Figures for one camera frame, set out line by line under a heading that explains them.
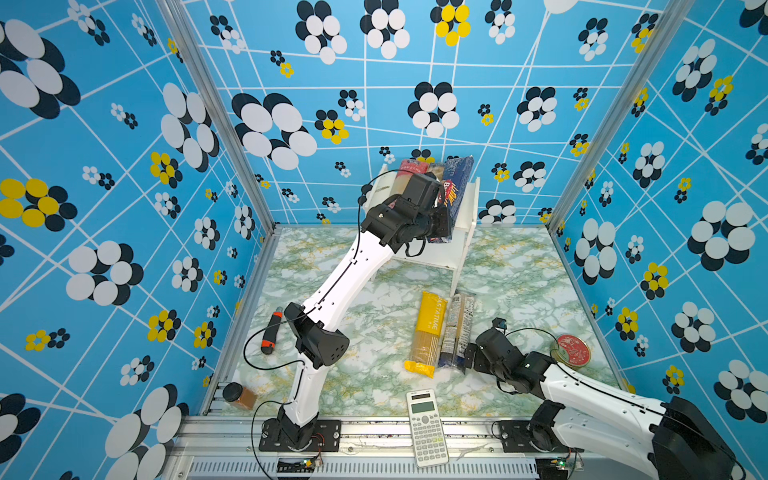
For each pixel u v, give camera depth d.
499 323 0.77
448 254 0.88
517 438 0.73
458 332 0.89
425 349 0.85
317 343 0.47
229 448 0.73
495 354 0.66
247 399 0.77
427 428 0.74
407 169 0.86
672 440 0.40
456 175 0.76
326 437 0.73
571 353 0.84
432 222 0.62
